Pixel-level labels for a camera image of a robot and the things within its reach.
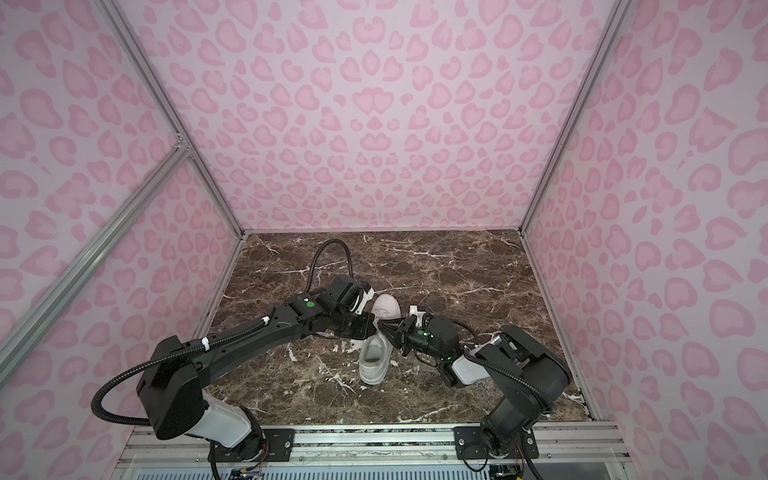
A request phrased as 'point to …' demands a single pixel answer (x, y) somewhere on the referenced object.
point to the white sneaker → (376, 351)
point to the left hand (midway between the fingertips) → (380, 327)
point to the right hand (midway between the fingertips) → (379, 325)
